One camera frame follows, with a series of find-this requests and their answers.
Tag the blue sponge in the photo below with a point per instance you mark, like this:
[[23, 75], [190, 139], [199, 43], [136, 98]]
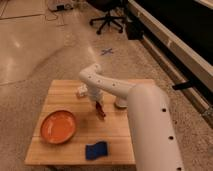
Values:
[[96, 150]]

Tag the black office chair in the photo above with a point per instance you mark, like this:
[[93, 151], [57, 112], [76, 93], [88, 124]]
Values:
[[106, 6]]

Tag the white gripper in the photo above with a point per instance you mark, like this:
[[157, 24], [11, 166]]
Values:
[[95, 94]]

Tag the power strip with cables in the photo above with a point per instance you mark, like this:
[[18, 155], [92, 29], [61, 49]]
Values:
[[57, 5]]

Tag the white paper cup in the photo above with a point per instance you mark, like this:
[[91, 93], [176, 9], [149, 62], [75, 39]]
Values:
[[120, 103]]

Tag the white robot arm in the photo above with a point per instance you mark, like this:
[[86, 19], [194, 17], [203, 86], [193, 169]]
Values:
[[154, 142]]

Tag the orange plate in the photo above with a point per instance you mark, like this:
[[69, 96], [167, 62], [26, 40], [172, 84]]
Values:
[[58, 127]]

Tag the red-brown pepper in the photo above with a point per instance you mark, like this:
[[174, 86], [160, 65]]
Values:
[[100, 110]]

